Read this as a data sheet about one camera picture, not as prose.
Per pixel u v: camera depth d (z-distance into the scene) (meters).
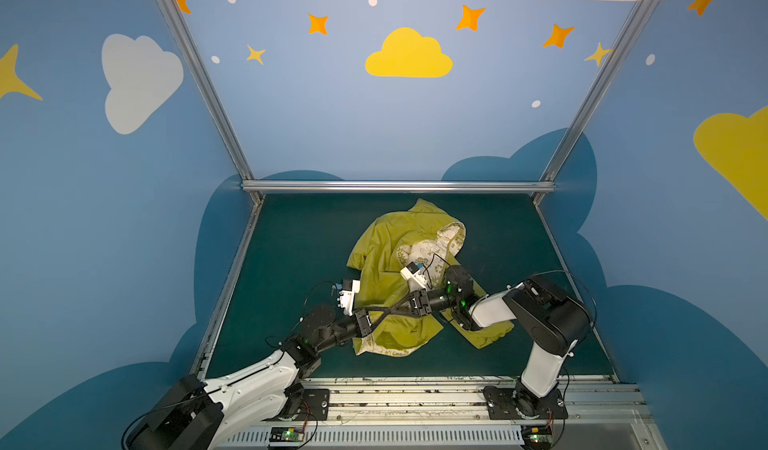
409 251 1.01
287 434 0.71
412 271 0.80
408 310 0.77
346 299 0.73
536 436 0.72
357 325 0.69
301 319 0.62
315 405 0.75
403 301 0.80
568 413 0.73
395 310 0.77
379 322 0.75
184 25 0.76
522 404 0.66
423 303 0.74
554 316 0.51
